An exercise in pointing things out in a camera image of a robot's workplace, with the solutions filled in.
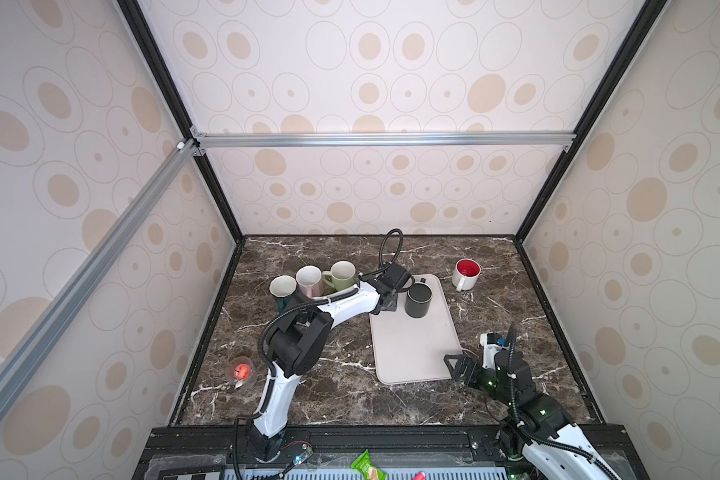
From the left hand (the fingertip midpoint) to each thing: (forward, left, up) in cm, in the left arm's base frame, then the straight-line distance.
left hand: (391, 295), depth 95 cm
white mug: (+9, -25, -1) cm, 27 cm away
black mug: (-3, -8, +3) cm, 9 cm away
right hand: (-21, -17, 0) cm, 27 cm away
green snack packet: (-45, +8, -2) cm, 45 cm away
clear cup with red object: (-24, +41, 0) cm, 48 cm away
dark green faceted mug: (+1, +35, +2) cm, 35 cm away
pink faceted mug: (+5, +27, +2) cm, 27 cm away
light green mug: (+6, +16, +2) cm, 18 cm away
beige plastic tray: (-15, -6, -7) cm, 17 cm away
